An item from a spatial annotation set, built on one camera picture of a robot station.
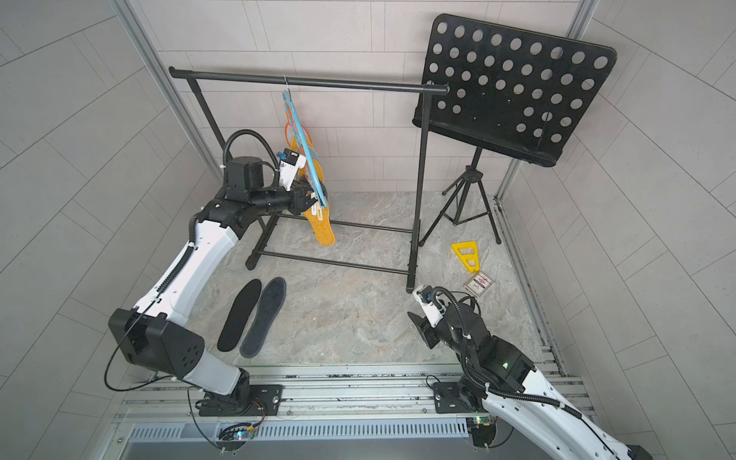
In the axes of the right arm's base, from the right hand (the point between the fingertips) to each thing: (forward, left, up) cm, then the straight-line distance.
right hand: (415, 311), depth 73 cm
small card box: (+13, -23, -12) cm, 29 cm away
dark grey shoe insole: (+11, +43, -10) cm, 45 cm away
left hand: (+24, +21, +22) cm, 39 cm away
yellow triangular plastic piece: (+24, -23, -13) cm, 36 cm away
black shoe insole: (+10, +51, -11) cm, 53 cm away
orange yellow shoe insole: (+22, +24, +13) cm, 35 cm away
